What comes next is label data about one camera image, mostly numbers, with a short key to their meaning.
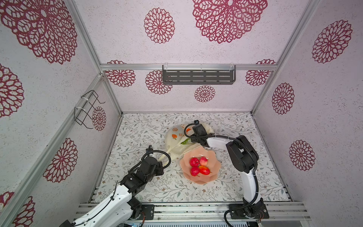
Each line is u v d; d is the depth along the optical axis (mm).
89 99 794
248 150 575
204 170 845
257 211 655
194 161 874
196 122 922
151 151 615
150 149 701
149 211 745
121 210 595
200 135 814
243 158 556
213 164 879
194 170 827
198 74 947
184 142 881
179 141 884
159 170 703
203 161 868
